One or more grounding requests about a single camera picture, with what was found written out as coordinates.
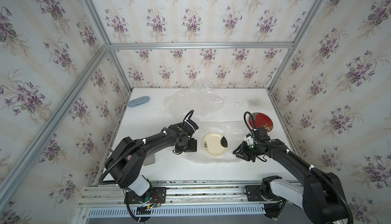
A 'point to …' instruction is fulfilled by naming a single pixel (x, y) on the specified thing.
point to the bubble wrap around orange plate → (200, 98)
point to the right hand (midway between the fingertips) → (237, 154)
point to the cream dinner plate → (212, 144)
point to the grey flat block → (149, 159)
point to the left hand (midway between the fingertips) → (192, 150)
